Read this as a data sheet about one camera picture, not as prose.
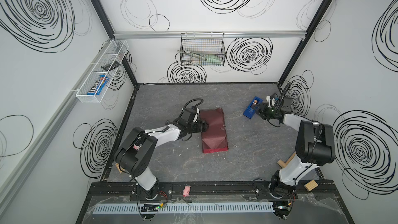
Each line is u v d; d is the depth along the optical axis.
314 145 0.49
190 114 0.72
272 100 0.84
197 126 0.81
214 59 0.87
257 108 0.87
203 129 0.81
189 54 0.84
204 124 0.82
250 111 0.97
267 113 0.85
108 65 0.76
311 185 0.75
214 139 0.85
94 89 0.69
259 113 0.87
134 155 0.46
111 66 0.76
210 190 0.75
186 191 0.72
